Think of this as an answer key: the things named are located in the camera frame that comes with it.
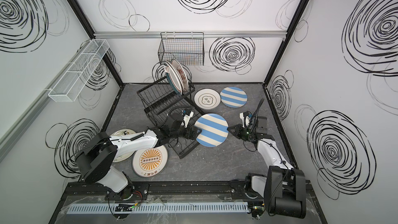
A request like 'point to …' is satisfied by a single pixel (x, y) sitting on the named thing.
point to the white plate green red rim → (173, 78)
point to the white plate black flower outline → (207, 98)
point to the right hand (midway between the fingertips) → (229, 130)
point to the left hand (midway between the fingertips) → (196, 129)
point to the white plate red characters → (182, 73)
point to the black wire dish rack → (169, 103)
